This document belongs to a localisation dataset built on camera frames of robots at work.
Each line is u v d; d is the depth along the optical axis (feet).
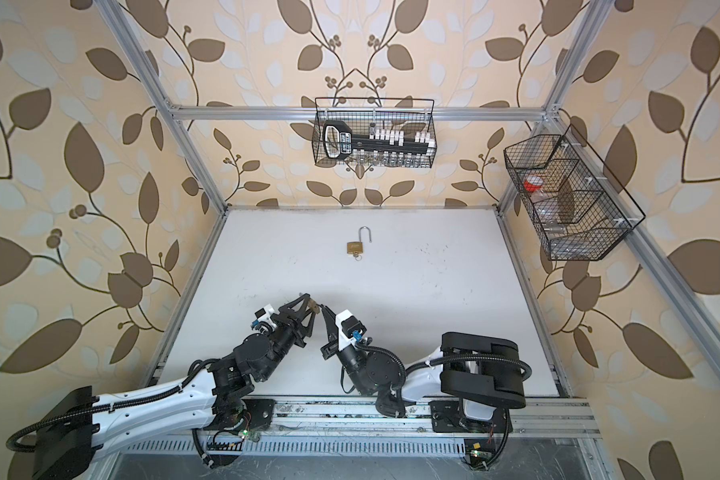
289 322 2.17
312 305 2.38
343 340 1.93
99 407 1.50
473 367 1.68
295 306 2.37
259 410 2.51
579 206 2.40
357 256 3.47
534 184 2.64
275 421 2.44
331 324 2.16
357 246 3.58
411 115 2.99
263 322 2.27
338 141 2.73
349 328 1.84
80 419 1.46
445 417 2.41
